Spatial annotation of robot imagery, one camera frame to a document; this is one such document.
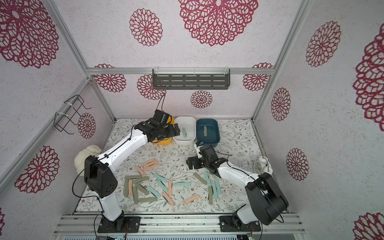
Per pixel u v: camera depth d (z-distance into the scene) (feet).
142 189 2.80
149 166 3.10
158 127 2.12
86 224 2.49
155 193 2.74
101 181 1.51
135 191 2.78
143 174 2.95
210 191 2.80
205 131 3.69
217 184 2.86
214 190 2.79
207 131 3.69
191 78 3.05
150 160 3.19
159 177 2.95
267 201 1.40
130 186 2.80
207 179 2.94
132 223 2.41
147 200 2.71
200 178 2.95
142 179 2.94
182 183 2.87
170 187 2.80
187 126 3.71
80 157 2.46
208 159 2.21
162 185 2.87
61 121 2.39
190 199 2.68
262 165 2.73
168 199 2.67
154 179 2.95
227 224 2.40
